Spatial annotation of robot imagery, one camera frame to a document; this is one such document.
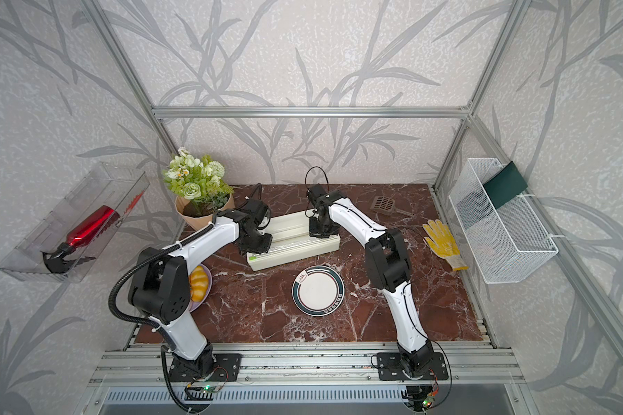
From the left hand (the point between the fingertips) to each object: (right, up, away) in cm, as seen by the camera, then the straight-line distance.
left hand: (266, 248), depth 91 cm
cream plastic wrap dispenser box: (+9, +2, +2) cm, 9 cm away
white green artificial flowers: (-19, +20, -7) cm, 29 cm away
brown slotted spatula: (+48, +16, +20) cm, 54 cm away
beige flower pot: (-26, +12, +2) cm, 29 cm away
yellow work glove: (+68, 0, +10) cm, 69 cm away
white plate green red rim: (+19, -14, -2) cm, 24 cm away
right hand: (+18, +5, +4) cm, 19 cm away
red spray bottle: (-37, +9, -28) cm, 47 cm away
